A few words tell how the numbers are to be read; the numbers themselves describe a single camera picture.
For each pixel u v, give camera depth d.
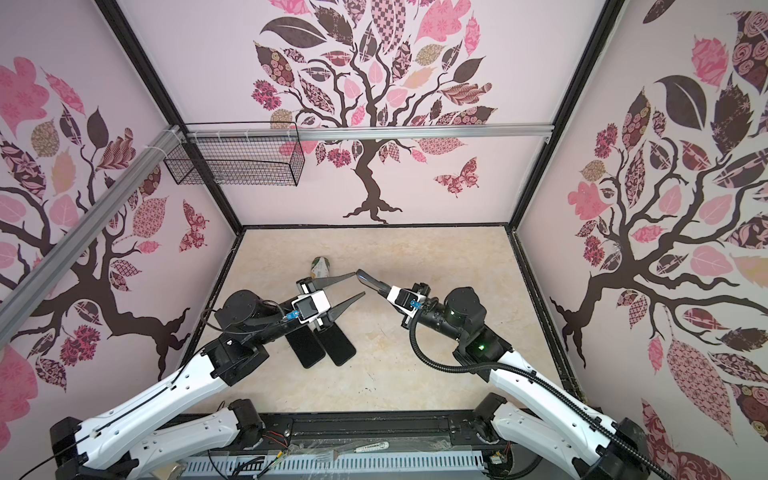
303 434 0.74
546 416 0.45
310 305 0.43
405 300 0.51
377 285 0.53
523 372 0.48
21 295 0.50
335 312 0.51
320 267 1.00
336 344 0.88
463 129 0.92
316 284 0.51
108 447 0.39
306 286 0.51
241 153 0.95
